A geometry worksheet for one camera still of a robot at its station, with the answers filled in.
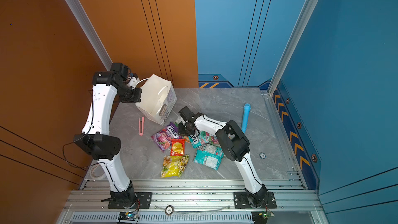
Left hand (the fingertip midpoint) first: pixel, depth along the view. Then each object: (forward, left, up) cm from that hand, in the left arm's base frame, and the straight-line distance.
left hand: (139, 98), depth 81 cm
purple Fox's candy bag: (-11, -10, -23) cm, 27 cm away
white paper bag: (+16, -2, -18) cm, 25 cm away
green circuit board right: (-48, -61, -27) cm, 82 cm away
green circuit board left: (-48, +1, -28) cm, 56 cm away
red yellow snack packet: (-16, -19, -25) cm, 35 cm away
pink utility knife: (-1, +6, -26) cm, 26 cm away
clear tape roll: (-30, +22, -26) cm, 46 cm away
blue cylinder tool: (+9, -63, -24) cm, 68 cm away
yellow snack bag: (-28, -19, -22) cm, 40 cm away
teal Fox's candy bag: (-13, -32, -20) cm, 39 cm away
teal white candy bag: (-21, -37, -23) cm, 49 cm away
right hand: (-7, -18, -25) cm, 31 cm away
